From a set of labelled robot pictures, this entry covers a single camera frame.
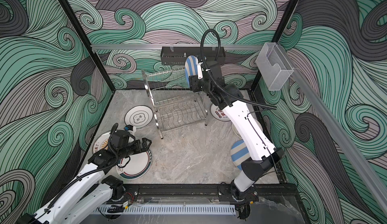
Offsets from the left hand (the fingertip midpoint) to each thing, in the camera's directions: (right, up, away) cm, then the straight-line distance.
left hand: (145, 141), depth 80 cm
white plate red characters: (+45, +12, +24) cm, 53 cm away
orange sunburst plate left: (-30, -3, +11) cm, 32 cm away
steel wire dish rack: (+13, +19, +26) cm, 35 cm away
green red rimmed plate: (-6, -14, +1) cm, 15 cm away
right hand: (+27, +33, -12) cm, 45 cm away
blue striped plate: (+54, -9, +8) cm, 55 cm away
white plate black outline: (-12, +11, +24) cm, 29 cm away
